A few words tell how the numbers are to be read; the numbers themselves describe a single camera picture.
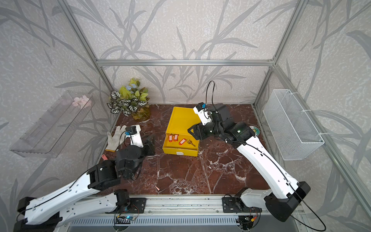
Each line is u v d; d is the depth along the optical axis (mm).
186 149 716
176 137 825
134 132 541
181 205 753
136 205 730
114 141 973
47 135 654
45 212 399
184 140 807
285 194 372
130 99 905
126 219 706
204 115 551
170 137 825
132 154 466
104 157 889
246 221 716
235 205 665
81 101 769
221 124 481
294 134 599
